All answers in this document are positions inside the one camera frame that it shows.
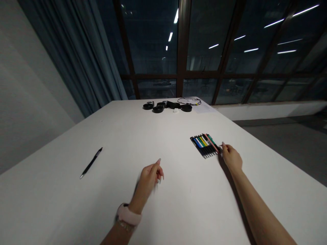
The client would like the person's left hand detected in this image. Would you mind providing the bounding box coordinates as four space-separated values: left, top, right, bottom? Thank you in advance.
133 158 165 214

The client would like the person's right hand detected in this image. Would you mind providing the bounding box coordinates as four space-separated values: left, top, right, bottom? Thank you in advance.
218 142 243 172

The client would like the pink pen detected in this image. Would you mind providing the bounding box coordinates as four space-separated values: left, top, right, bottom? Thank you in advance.
206 133 222 154

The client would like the row of coloured pens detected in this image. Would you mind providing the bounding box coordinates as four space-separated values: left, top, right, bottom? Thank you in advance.
190 133 219 160

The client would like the white paper sheet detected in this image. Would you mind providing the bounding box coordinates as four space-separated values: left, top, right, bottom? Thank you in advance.
192 104 215 114

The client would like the black pen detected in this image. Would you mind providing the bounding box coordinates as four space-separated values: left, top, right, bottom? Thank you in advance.
79 147 104 179

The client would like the large dark-framed window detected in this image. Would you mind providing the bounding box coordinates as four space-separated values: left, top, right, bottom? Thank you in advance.
112 0 327 105

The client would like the grey curtain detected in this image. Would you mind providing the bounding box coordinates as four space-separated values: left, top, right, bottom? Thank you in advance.
17 0 129 118

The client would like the black cable loop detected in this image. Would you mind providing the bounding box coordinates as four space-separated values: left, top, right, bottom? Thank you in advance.
177 97 202 106

